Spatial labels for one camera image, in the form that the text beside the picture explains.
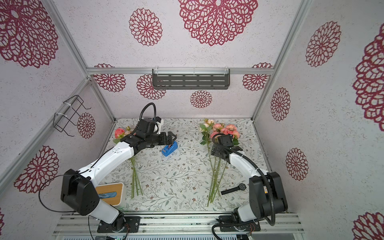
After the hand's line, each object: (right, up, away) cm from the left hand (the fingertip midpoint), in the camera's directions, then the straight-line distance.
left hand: (170, 138), depth 83 cm
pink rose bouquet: (+25, +6, +26) cm, 37 cm away
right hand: (+30, -8, +8) cm, 32 cm away
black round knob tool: (+41, -28, +2) cm, 49 cm away
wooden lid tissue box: (-29, -30, -4) cm, 42 cm away
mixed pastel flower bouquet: (-37, +2, +19) cm, 42 cm away
